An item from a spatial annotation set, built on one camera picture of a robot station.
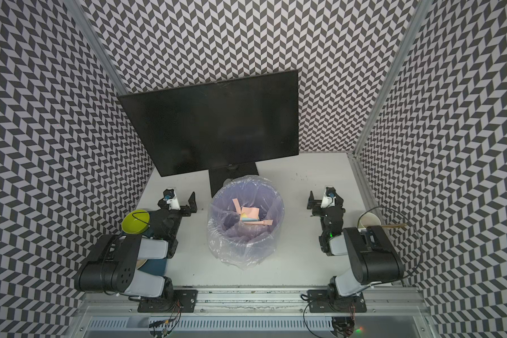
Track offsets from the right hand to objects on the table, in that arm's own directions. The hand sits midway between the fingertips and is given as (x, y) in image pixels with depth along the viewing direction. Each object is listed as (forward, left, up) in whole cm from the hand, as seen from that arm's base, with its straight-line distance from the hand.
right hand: (322, 194), depth 90 cm
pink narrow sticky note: (-9, +36, +8) cm, 38 cm away
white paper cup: (-7, -22, -10) cm, 25 cm away
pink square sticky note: (-10, +31, +2) cm, 32 cm away
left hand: (0, +60, +2) cm, 60 cm away
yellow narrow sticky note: (-11, +33, +3) cm, 35 cm away
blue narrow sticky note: (-12, +31, +1) cm, 34 cm away
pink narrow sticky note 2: (-16, +24, +7) cm, 30 cm away
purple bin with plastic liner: (-28, +32, +17) cm, 46 cm away
